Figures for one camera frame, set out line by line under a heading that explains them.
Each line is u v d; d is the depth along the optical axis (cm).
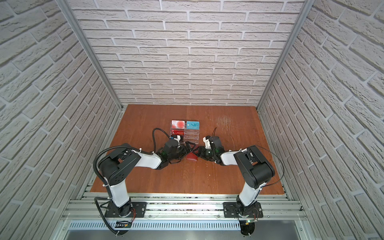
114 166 50
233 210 75
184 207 76
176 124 97
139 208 73
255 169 48
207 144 87
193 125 97
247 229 71
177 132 98
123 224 72
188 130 99
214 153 75
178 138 89
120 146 53
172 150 74
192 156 90
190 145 84
